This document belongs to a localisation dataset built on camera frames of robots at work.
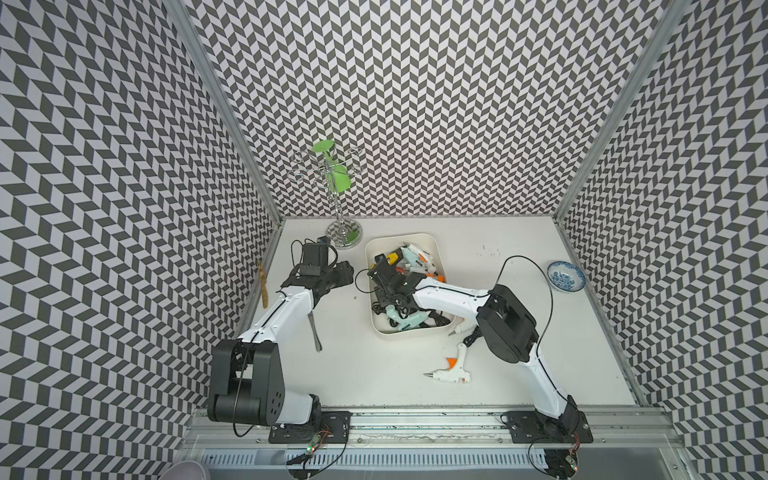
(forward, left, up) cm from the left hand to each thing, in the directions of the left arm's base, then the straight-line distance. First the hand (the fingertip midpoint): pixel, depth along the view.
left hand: (346, 272), depth 89 cm
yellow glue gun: (+9, -14, -5) cm, 18 cm away
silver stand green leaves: (+26, +5, +18) cm, 32 cm away
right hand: (-1, -13, -9) cm, 16 cm away
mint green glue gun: (+11, -20, -7) cm, 24 cm away
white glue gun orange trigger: (+10, -25, -8) cm, 28 cm away
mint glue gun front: (-13, -18, -7) cm, 23 cm away
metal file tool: (-16, +9, -11) cm, 21 cm away
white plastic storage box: (+13, -9, -3) cm, 16 cm away
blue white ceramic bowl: (+4, -72, -10) cm, 73 cm away
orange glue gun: (+1, -29, -5) cm, 30 cm away
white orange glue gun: (-26, -32, -10) cm, 42 cm away
